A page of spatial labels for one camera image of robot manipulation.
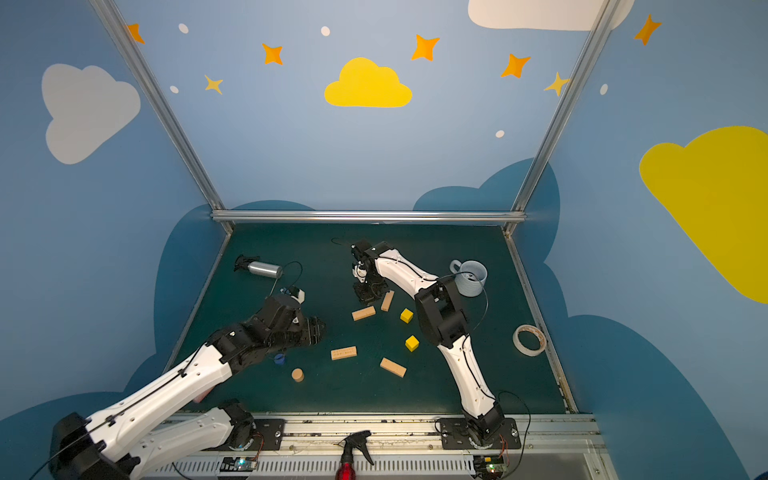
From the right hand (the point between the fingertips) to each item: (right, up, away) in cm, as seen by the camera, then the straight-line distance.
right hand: (368, 299), depth 96 cm
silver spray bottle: (-42, +11, +8) cm, 44 cm away
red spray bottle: (-3, -35, -29) cm, 45 cm away
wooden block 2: (+6, -1, +2) cm, 7 cm away
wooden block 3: (-7, -15, -8) cm, 18 cm away
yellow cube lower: (+14, -12, -8) cm, 20 cm away
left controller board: (-30, -36, -26) cm, 53 cm away
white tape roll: (+49, -15, -8) cm, 52 cm away
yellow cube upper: (+13, -5, -1) cm, 14 cm away
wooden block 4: (+8, -18, -11) cm, 23 cm away
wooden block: (-1, -4, -1) cm, 5 cm away
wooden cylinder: (-19, -19, -14) cm, 30 cm away
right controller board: (+31, -37, -25) cm, 55 cm away
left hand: (-11, -5, -18) cm, 22 cm away
